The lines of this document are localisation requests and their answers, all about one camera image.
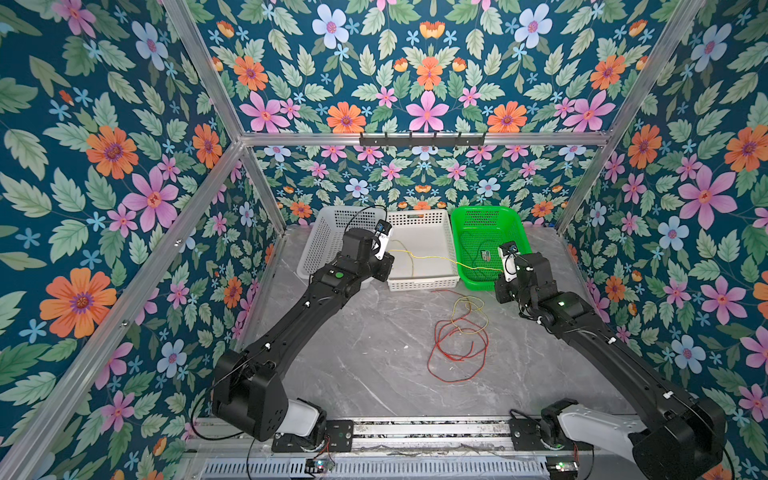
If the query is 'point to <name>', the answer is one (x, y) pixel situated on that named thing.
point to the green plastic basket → (478, 232)
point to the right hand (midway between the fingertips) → (510, 270)
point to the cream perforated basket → (423, 249)
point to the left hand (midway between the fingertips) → (388, 250)
